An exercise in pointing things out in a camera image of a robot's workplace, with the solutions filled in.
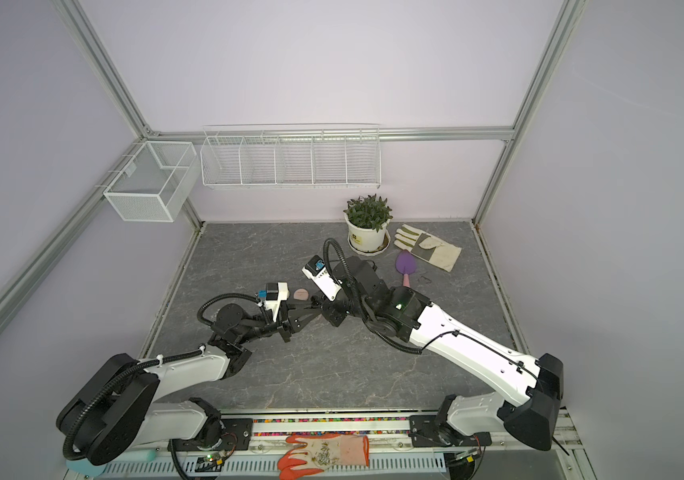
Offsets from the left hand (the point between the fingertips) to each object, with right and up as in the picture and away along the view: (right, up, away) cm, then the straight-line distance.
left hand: (319, 312), depth 72 cm
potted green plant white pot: (+13, +25, +27) cm, 39 cm away
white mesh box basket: (-55, +37, +22) cm, 70 cm away
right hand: (0, +5, -3) cm, 5 cm away
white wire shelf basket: (-13, +47, +27) cm, 55 cm away
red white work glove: (+1, -32, -2) cm, 32 cm away
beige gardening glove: (+36, +16, +41) cm, 57 cm away
